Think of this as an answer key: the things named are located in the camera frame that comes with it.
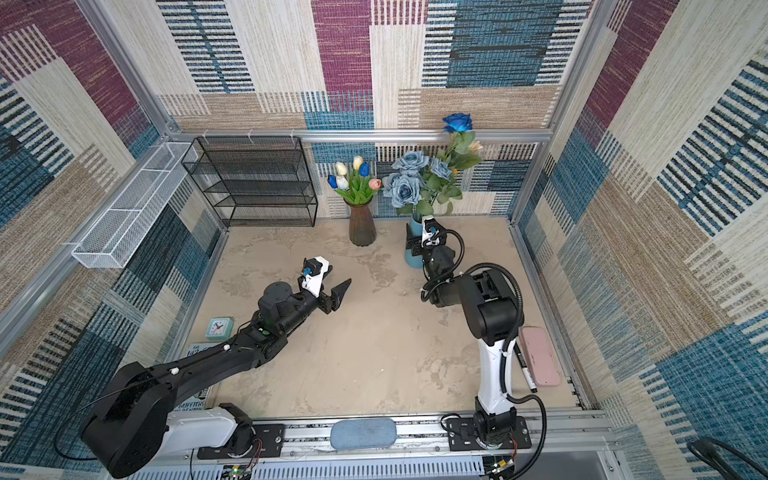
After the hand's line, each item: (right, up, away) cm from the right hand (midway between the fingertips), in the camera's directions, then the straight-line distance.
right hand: (421, 221), depth 96 cm
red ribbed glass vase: (-20, -1, +17) cm, 26 cm away
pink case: (+32, -39, -12) cm, 52 cm away
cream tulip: (-25, +16, 0) cm, 30 cm away
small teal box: (-61, -32, -5) cm, 69 cm away
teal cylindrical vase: (-2, -13, +4) cm, 13 cm away
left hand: (-23, -14, -17) cm, 32 cm away
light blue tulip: (-27, +12, -3) cm, 30 cm away
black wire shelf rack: (-59, +16, +15) cm, 62 cm away
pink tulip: (-14, +11, -6) cm, 19 cm away
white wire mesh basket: (-75, -6, -23) cm, 79 cm away
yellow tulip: (-20, +18, -2) cm, 27 cm away
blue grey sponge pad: (-17, -53, -23) cm, 60 cm away
